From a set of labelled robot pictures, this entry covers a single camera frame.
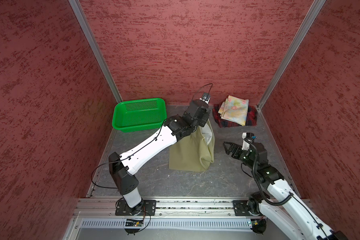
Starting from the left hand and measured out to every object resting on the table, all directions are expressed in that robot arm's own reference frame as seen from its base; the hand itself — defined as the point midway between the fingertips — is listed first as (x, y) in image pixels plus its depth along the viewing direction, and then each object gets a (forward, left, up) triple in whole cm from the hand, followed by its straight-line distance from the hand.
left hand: (200, 112), depth 73 cm
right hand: (-10, -15, -17) cm, 25 cm away
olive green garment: (-9, +2, -26) cm, 28 cm away
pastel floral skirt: (+27, -30, -25) cm, 47 cm away
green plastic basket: (+26, +44, -32) cm, 60 cm away
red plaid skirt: (+19, -41, -28) cm, 53 cm away
